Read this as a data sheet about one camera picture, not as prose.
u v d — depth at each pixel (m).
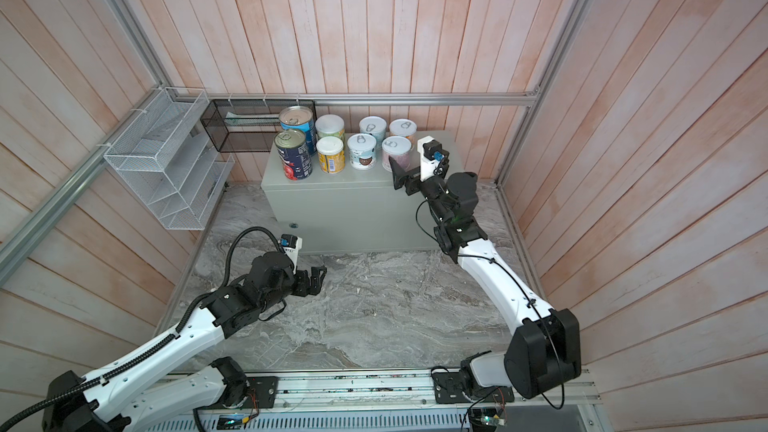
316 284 0.70
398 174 0.63
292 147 0.67
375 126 0.78
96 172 0.67
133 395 0.43
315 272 0.70
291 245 0.68
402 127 0.78
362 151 0.72
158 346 0.45
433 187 0.65
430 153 0.57
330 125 0.75
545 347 0.40
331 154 0.71
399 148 0.73
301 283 0.68
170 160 0.75
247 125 1.05
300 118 0.73
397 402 0.73
